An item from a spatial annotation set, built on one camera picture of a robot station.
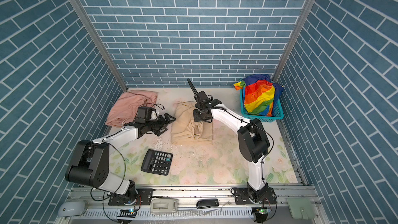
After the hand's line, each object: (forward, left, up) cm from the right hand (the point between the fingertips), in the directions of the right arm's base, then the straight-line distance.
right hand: (196, 115), depth 92 cm
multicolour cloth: (+22, -42, -2) cm, 47 cm away
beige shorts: (-6, +7, -8) cm, 12 cm away
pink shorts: (+4, +49, -6) cm, 50 cm away
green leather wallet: (-41, -54, -11) cm, 69 cm away
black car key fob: (-43, -10, -7) cm, 45 cm away
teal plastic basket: (+9, -52, -5) cm, 53 cm away
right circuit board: (-43, -37, -12) cm, 58 cm away
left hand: (-6, +13, 0) cm, 14 cm away
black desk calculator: (-27, +18, -8) cm, 33 cm away
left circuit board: (-49, +27, -13) cm, 58 cm away
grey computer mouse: (-50, +47, -3) cm, 68 cm away
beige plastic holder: (-45, +10, -9) cm, 47 cm away
